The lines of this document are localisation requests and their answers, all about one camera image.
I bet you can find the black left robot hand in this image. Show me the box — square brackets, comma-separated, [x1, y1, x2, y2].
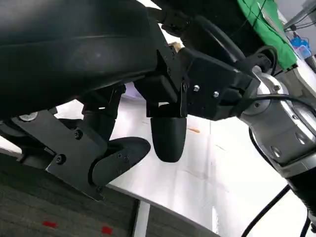
[0, 0, 191, 201]

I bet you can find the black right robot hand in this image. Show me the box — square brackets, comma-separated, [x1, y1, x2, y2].
[150, 0, 249, 71]

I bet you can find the beige towel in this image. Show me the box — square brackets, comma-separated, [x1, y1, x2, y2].
[167, 41, 185, 54]

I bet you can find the green cloth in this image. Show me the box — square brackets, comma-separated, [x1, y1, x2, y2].
[236, 0, 299, 73]

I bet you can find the lilac plate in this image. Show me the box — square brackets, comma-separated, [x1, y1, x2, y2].
[122, 82, 145, 100]

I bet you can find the blue background box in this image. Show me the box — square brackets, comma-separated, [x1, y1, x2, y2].
[290, 36, 312, 59]

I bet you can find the white background desk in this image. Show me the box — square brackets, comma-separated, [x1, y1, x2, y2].
[281, 53, 316, 99]

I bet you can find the white table leg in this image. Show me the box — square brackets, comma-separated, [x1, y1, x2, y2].
[132, 199, 151, 237]

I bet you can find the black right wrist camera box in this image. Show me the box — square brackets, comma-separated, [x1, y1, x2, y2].
[184, 48, 260, 122]

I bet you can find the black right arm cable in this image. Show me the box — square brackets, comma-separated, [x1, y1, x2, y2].
[243, 93, 316, 111]

